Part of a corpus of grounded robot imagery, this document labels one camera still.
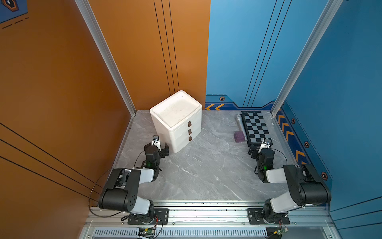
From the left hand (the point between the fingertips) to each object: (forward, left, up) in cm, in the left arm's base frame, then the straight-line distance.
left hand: (158, 141), depth 93 cm
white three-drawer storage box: (+4, -13, +16) cm, 21 cm away
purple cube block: (+7, -53, -4) cm, 54 cm away
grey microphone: (+24, -56, -6) cm, 61 cm away
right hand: (-1, -64, -2) cm, 64 cm away
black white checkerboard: (+17, -66, -4) cm, 68 cm away
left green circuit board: (-46, 0, -10) cm, 47 cm away
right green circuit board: (-45, -64, -8) cm, 79 cm away
